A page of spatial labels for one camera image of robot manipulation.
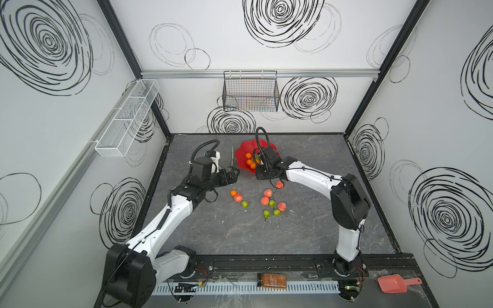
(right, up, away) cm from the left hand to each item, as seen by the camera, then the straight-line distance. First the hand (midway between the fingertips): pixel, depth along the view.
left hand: (233, 171), depth 80 cm
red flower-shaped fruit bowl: (+8, +11, +32) cm, 35 cm away
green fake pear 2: (+17, -16, +9) cm, 25 cm away
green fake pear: (+4, -16, +9) cm, 19 cm away
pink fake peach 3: (+1, -14, +11) cm, 18 cm away
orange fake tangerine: (+10, +5, -1) cm, 11 cm away
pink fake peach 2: (+14, -14, +9) cm, 22 cm away
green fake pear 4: (+19, -19, +7) cm, 28 cm away
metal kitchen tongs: (-3, +6, +28) cm, 29 cm away
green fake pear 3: (+14, -20, +6) cm, 25 cm away
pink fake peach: (+15, -11, +11) cm, 22 cm away
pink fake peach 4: (+22, -17, +7) cm, 28 cm away
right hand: (+10, -2, +11) cm, 15 cm away
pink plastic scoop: (+61, -40, -10) cm, 74 cm away
